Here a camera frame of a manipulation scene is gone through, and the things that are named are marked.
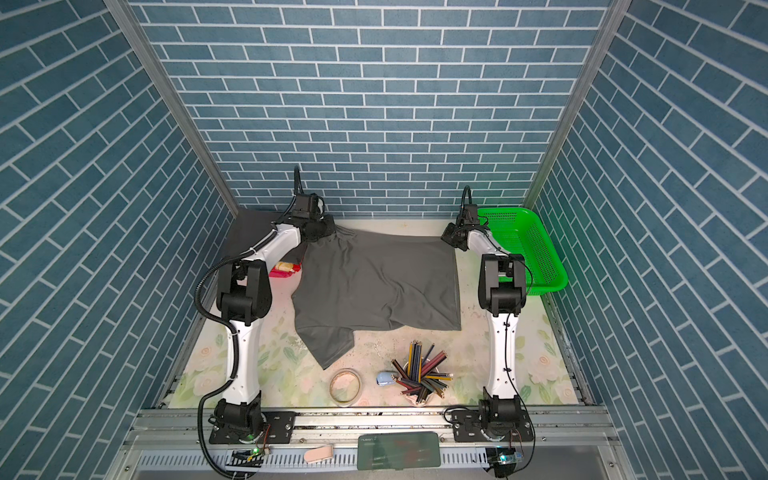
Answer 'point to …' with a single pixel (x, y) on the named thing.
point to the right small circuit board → (502, 459)
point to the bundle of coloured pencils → (417, 374)
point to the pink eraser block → (318, 454)
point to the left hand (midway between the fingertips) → (334, 223)
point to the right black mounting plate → (467, 427)
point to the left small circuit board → (245, 458)
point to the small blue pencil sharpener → (385, 379)
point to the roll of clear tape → (345, 387)
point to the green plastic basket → (520, 231)
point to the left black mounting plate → (279, 429)
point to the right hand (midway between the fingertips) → (445, 232)
